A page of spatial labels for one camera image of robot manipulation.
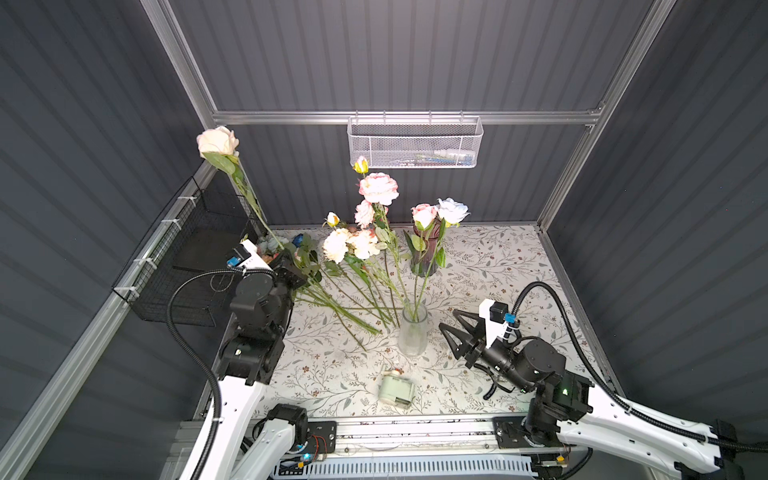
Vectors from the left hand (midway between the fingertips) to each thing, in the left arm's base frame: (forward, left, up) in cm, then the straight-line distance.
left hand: (290, 250), depth 65 cm
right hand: (-15, -35, -9) cm, 39 cm away
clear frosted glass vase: (-8, -28, -26) cm, 39 cm away
